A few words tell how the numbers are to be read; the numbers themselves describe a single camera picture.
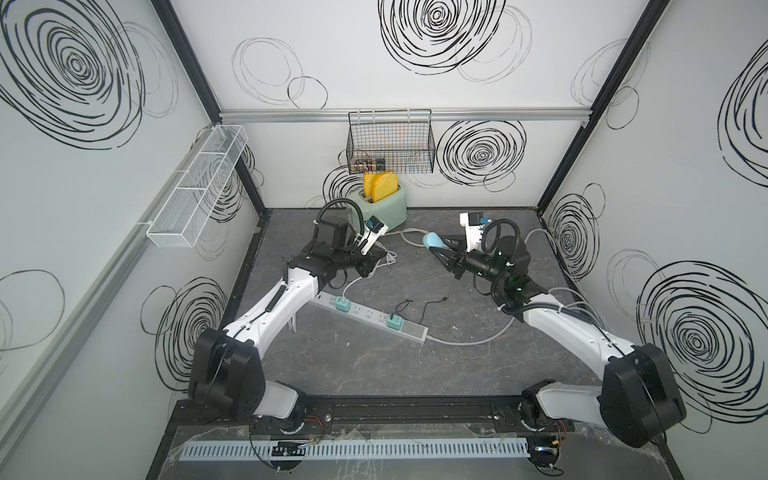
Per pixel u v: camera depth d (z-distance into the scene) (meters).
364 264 0.71
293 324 0.87
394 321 0.83
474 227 0.66
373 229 0.68
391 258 1.01
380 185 1.00
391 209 1.05
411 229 1.13
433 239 0.75
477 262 0.68
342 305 0.87
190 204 0.75
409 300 0.96
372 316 0.89
